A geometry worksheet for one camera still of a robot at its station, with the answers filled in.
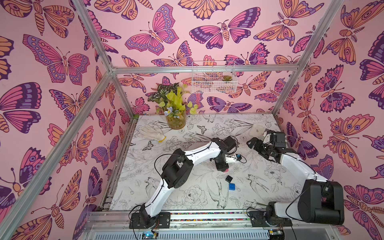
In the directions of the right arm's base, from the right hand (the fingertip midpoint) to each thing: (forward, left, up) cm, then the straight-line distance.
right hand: (254, 144), depth 89 cm
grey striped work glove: (+19, -9, -11) cm, 24 cm away
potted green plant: (+22, +51, +13) cm, 57 cm away
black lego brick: (-18, +16, -9) cm, 25 cm away
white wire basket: (+37, +22, +23) cm, 48 cm away
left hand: (-10, +17, -9) cm, 22 cm away
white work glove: (+17, +68, -10) cm, 71 cm away
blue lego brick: (-22, +14, -10) cm, 28 cm away
